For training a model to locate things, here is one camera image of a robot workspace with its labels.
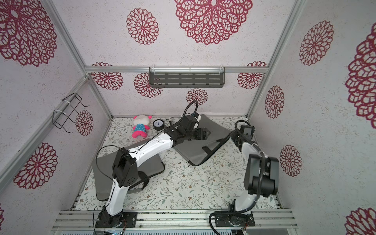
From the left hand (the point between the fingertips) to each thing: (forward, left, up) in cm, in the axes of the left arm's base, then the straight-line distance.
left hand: (205, 132), depth 85 cm
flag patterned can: (+23, +25, -17) cm, 38 cm away
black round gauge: (+21, +33, -18) cm, 43 cm away
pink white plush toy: (+19, +45, -14) cm, 51 cm away
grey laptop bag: (-5, +5, -13) cm, 15 cm away
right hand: (+7, -19, -8) cm, 22 cm away
